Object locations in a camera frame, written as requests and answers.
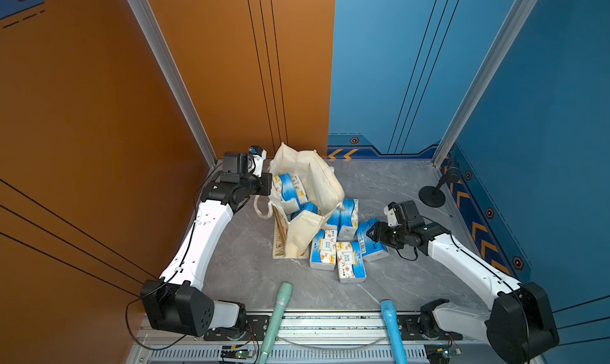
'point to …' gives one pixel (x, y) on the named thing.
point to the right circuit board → (440, 353)
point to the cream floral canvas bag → (306, 191)
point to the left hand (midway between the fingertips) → (271, 175)
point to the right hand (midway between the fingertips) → (372, 235)
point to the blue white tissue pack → (308, 207)
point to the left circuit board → (237, 354)
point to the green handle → (283, 293)
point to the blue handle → (388, 308)
